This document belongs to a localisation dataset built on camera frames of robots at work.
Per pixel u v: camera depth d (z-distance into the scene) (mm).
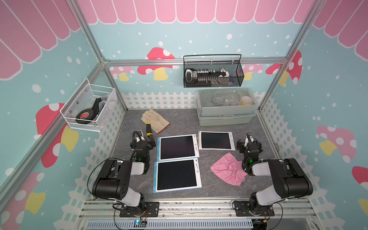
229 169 863
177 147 973
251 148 699
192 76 879
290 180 453
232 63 901
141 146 710
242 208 741
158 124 1099
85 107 757
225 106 1044
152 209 746
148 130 1078
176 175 849
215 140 1076
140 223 727
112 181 453
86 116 687
